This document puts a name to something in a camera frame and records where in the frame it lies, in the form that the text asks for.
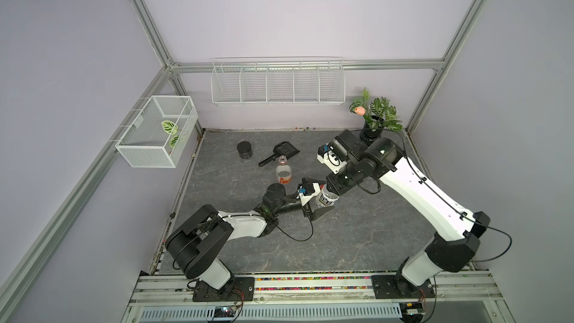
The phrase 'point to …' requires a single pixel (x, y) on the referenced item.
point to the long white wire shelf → (296, 81)
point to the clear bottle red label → (283, 171)
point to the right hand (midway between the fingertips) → (332, 184)
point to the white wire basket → (158, 134)
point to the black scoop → (285, 148)
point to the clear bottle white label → (325, 199)
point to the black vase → (369, 134)
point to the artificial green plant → (378, 113)
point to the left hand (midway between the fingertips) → (328, 194)
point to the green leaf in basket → (170, 127)
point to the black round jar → (244, 149)
